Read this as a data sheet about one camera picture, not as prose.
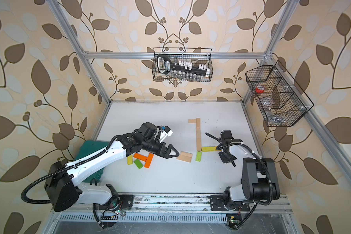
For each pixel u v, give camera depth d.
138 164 0.87
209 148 0.94
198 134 1.02
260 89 0.81
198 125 1.06
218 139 0.83
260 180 0.43
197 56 0.91
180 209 0.74
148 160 0.89
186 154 0.91
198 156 0.91
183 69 0.86
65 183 0.40
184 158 0.88
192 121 1.08
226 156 0.77
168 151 0.64
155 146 0.66
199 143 0.97
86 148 0.90
